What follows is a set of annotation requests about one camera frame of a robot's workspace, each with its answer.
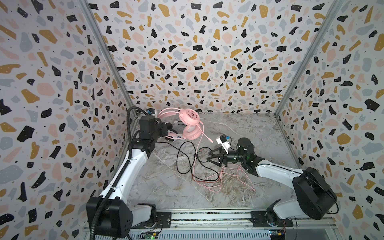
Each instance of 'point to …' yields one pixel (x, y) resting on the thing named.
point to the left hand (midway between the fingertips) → (163, 121)
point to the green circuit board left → (149, 237)
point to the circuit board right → (276, 232)
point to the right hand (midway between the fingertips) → (207, 155)
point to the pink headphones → (189, 119)
